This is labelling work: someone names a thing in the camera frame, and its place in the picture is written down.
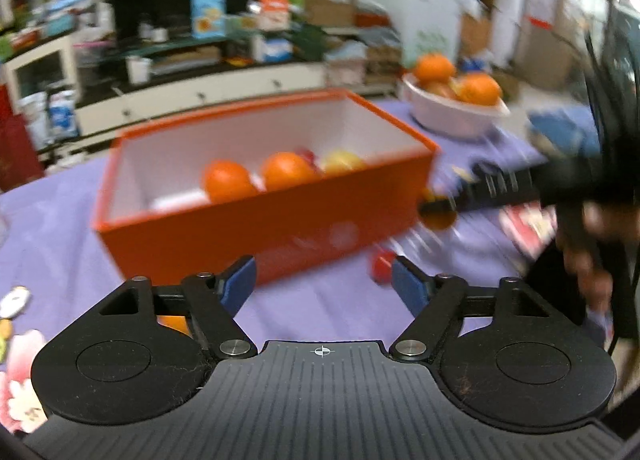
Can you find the yellow apple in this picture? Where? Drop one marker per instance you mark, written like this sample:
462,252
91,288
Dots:
339,162

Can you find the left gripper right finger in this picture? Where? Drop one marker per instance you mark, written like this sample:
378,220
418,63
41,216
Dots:
502,354

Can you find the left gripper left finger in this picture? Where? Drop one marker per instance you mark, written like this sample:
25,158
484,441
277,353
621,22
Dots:
116,364

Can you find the orange cardboard box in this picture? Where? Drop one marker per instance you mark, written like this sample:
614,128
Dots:
155,219

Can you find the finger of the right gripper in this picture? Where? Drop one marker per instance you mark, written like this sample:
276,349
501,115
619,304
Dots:
458,204
477,172

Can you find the white TV cabinet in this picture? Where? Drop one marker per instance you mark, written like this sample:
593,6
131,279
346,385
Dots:
188,90

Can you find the red cherry tomato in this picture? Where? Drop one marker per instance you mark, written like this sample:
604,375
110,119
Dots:
381,266

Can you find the person's right hand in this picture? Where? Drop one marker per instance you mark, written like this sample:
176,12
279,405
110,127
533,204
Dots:
600,248

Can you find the white small cabinet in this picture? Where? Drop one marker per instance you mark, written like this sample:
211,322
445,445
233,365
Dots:
49,62

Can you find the white fruit basket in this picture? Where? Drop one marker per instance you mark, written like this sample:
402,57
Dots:
448,117

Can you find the white chest freezer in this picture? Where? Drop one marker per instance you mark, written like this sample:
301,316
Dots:
425,26

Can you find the red white carton box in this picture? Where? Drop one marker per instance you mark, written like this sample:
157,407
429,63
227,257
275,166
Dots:
274,15

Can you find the brown cardboard box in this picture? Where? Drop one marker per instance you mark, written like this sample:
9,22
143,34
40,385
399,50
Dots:
330,13

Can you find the purple floral tablecloth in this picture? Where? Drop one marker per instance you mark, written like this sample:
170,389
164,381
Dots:
52,260

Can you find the orange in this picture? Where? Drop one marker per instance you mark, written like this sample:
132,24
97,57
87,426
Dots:
225,181
479,88
437,221
434,67
287,169
177,323

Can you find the blue snack bag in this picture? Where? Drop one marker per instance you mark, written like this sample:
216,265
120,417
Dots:
207,18

